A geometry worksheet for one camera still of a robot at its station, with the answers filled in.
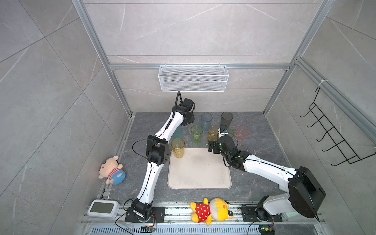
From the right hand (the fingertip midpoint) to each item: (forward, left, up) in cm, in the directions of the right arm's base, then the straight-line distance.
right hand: (216, 141), depth 86 cm
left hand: (+20, +14, 0) cm, 24 cm away
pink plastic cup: (+15, -22, -12) cm, 29 cm away
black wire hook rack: (-21, -50, +19) cm, 57 cm away
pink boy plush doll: (-14, +62, -7) cm, 64 cm away
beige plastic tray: (-12, +11, -12) cm, 21 cm away
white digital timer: (-34, +58, -8) cm, 67 cm away
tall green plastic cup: (+22, +11, -18) cm, 30 cm away
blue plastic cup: (+17, +5, 0) cm, 18 cm away
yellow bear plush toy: (-35, +3, -6) cm, 36 cm away
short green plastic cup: (+10, -12, -6) cm, 17 cm away
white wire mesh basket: (+42, +13, +16) cm, 47 cm away
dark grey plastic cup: (+19, -9, -3) cm, 22 cm away
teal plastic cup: (+12, +25, -8) cm, 29 cm away
